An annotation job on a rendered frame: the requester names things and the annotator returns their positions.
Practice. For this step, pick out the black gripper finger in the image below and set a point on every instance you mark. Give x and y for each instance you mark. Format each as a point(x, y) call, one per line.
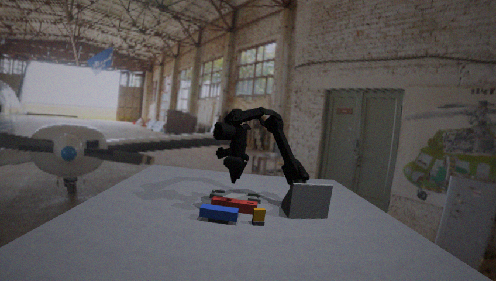
point(234, 172)
point(242, 169)

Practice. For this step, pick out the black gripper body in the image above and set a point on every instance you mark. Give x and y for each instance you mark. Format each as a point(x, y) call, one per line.
point(238, 154)

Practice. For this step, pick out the yellow rectangular block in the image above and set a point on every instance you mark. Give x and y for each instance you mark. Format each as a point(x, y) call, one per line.
point(259, 214)

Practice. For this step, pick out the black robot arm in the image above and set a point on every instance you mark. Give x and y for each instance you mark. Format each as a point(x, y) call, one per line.
point(231, 130)

